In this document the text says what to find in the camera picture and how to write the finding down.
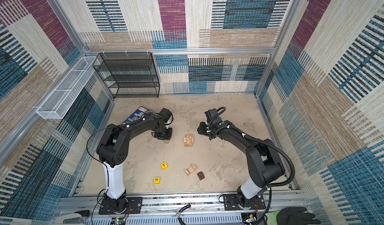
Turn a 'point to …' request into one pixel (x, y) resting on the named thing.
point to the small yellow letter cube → (156, 180)
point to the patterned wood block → (189, 139)
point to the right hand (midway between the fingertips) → (200, 131)
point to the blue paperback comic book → (137, 114)
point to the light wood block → (185, 139)
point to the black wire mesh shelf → (128, 75)
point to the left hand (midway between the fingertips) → (169, 136)
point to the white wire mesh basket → (57, 103)
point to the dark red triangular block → (200, 175)
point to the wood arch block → (190, 170)
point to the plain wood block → (167, 141)
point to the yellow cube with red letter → (164, 165)
